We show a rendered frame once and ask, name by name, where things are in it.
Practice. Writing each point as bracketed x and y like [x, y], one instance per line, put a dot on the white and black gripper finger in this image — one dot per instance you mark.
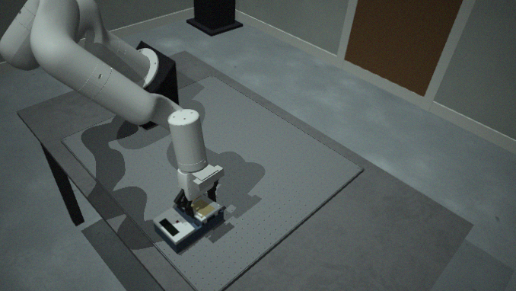
[211, 192]
[187, 206]

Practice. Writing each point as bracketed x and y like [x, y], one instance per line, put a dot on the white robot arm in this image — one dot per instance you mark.
[107, 71]

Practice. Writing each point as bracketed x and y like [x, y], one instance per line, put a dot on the dark blue and white dock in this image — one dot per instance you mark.
[180, 230]

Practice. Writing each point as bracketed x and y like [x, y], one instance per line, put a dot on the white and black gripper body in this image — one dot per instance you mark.
[185, 181]

